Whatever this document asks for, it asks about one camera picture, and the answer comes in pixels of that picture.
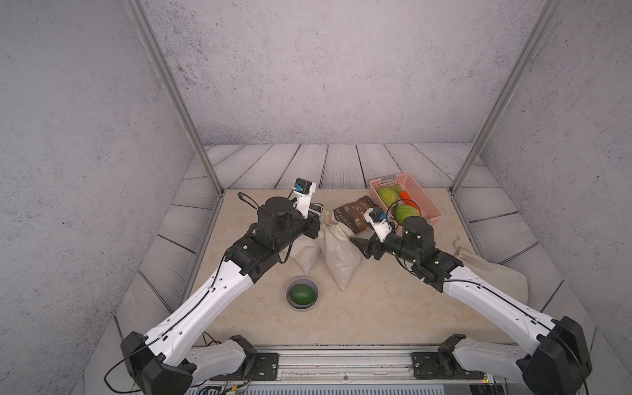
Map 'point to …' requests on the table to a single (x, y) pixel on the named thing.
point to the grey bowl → (302, 280)
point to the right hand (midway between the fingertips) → (360, 230)
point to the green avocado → (303, 295)
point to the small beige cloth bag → (304, 251)
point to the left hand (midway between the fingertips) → (325, 206)
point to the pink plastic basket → (404, 182)
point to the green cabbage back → (389, 194)
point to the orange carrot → (404, 195)
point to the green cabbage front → (405, 211)
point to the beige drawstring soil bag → (341, 248)
